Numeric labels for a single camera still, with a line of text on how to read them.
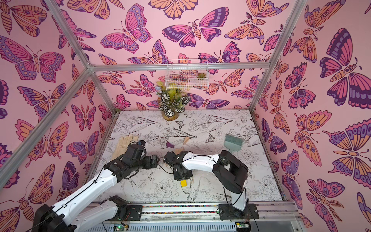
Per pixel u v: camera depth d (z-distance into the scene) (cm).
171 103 101
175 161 64
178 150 97
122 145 100
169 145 99
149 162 71
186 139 101
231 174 47
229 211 73
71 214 41
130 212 73
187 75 95
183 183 82
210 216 73
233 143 100
